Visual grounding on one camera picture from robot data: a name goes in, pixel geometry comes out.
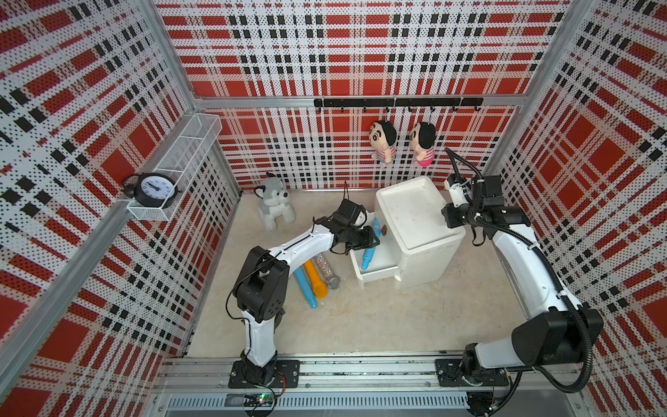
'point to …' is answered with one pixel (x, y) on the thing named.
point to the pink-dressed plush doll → (423, 136)
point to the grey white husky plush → (274, 203)
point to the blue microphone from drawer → (369, 253)
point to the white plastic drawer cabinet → (412, 225)
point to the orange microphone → (319, 287)
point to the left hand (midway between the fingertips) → (378, 241)
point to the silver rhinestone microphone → (332, 280)
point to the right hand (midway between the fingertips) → (453, 209)
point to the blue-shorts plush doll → (382, 137)
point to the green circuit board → (259, 400)
